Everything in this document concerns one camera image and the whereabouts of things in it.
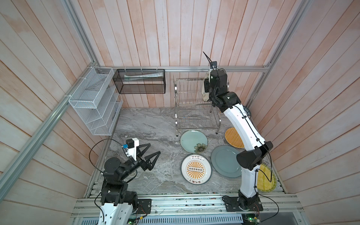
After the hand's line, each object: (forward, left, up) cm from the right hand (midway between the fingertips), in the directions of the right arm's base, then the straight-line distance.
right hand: (212, 77), depth 75 cm
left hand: (-36, +29, -17) cm, 49 cm away
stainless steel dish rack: (+13, +8, -42) cm, 45 cm away
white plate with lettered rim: (+15, -39, -44) cm, 61 cm away
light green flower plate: (-15, +8, -43) cm, 46 cm away
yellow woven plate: (-43, -31, -43) cm, 68 cm away
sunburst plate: (-35, +7, -43) cm, 56 cm away
